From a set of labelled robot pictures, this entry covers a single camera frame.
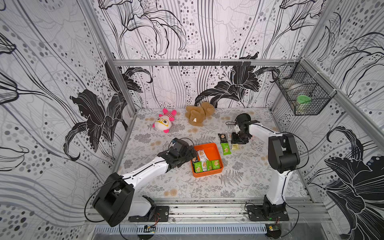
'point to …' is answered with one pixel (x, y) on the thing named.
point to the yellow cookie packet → (235, 146)
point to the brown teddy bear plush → (196, 115)
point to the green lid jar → (303, 105)
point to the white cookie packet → (228, 134)
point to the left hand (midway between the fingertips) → (193, 158)
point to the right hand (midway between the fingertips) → (236, 139)
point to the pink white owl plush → (164, 121)
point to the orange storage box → (212, 152)
